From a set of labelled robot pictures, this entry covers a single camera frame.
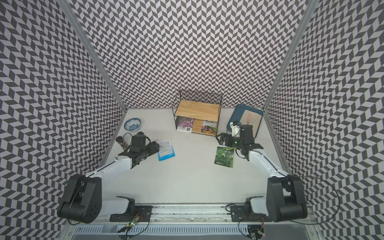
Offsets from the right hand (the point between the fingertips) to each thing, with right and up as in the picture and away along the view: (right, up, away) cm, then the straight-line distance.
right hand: (222, 140), depth 87 cm
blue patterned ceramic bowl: (-62, +9, +19) cm, 65 cm away
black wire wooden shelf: (-13, +17, +11) cm, 24 cm away
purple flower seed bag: (-24, +9, +21) cm, 33 cm away
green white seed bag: (-35, -7, +8) cm, 36 cm away
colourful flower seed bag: (-6, +7, +19) cm, 21 cm away
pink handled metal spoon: (+25, +15, +25) cm, 39 cm away
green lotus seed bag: (+3, -11, +6) cm, 13 cm away
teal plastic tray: (+17, +18, +29) cm, 38 cm away
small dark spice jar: (-61, 0, +3) cm, 62 cm away
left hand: (-41, -5, +5) cm, 42 cm away
